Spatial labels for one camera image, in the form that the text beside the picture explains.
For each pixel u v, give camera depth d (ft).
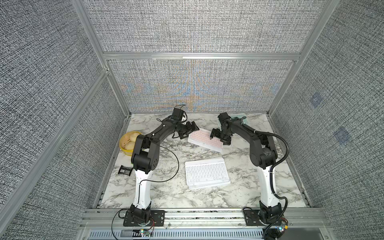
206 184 2.74
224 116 3.00
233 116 3.95
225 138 2.88
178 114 2.68
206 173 2.82
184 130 2.87
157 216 2.42
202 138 3.29
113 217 2.39
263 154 1.95
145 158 1.83
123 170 2.84
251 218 2.38
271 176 1.97
